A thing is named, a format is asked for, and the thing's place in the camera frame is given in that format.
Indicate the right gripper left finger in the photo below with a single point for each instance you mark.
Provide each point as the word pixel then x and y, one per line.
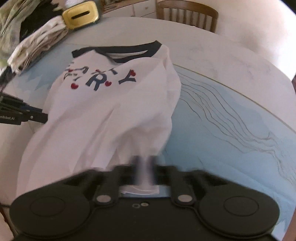
pixel 103 187

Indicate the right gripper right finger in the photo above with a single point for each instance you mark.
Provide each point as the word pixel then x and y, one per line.
pixel 186 188

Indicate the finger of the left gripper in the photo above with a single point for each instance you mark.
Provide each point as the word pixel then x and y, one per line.
pixel 30 113

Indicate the white t-shirt navy collar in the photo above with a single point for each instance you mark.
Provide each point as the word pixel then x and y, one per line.
pixel 108 105

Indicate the camouflage patterned clothes pile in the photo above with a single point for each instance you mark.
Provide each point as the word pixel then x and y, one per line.
pixel 13 13

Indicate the beige folded garment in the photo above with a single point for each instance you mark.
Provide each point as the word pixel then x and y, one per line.
pixel 39 41

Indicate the gold black tissue box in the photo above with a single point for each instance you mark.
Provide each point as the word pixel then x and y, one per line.
pixel 81 15

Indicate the white drawer cabinet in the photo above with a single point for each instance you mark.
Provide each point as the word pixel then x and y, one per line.
pixel 141 9

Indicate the wooden chair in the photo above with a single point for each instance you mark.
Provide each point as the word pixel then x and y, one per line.
pixel 188 13

